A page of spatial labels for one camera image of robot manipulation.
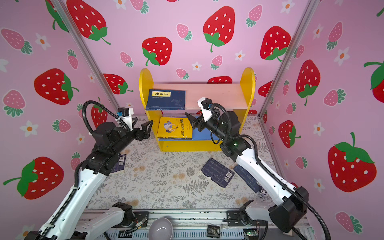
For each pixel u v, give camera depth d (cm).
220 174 88
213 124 56
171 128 90
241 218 65
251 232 71
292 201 38
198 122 56
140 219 72
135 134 59
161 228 70
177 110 67
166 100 72
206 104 50
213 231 69
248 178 87
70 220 39
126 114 55
